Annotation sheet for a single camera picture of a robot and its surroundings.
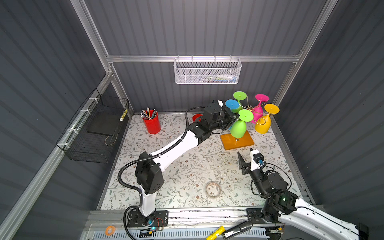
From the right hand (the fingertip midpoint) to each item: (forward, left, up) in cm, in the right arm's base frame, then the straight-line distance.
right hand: (247, 152), depth 69 cm
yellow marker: (-31, +17, -23) cm, 42 cm away
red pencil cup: (+33, +55, -11) cm, 65 cm away
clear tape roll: (-9, +15, -25) cm, 30 cm away
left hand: (+14, +2, +11) cm, 18 cm away
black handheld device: (-28, +5, -19) cm, 34 cm away
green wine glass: (+15, +2, 0) cm, 15 cm away
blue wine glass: (+25, +5, +8) cm, 26 cm away
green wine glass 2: (+32, 0, +8) cm, 33 cm away
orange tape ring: (-29, +67, -23) cm, 77 cm away
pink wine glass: (+28, -12, -1) cm, 31 cm away
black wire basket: (+7, +74, +5) cm, 75 cm away
